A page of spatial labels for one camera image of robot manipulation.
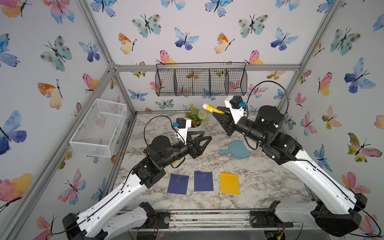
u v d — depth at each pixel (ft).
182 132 1.70
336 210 1.27
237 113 1.53
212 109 1.86
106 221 1.35
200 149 1.76
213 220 2.48
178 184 2.82
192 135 1.94
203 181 2.85
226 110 1.57
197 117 3.19
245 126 1.59
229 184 2.83
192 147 1.68
